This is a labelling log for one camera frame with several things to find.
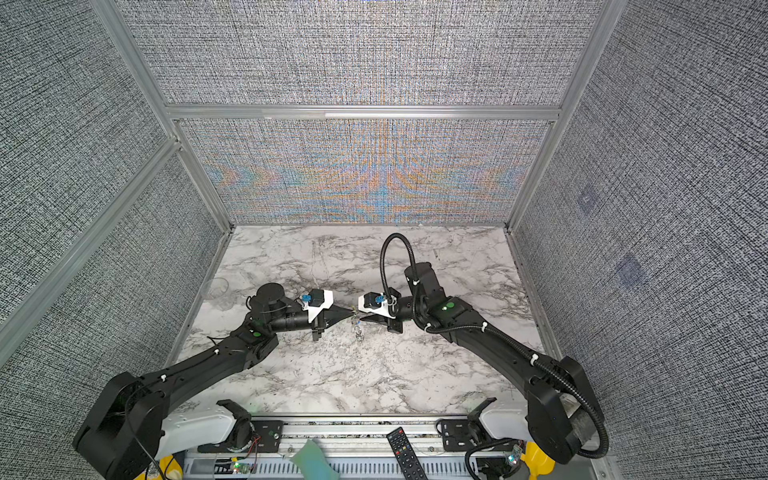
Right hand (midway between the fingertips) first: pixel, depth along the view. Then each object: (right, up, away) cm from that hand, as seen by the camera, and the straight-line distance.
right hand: (364, 307), depth 76 cm
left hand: (-3, -1, -2) cm, 4 cm away
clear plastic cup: (-49, +3, +22) cm, 53 cm away
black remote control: (+10, -34, -5) cm, 36 cm away
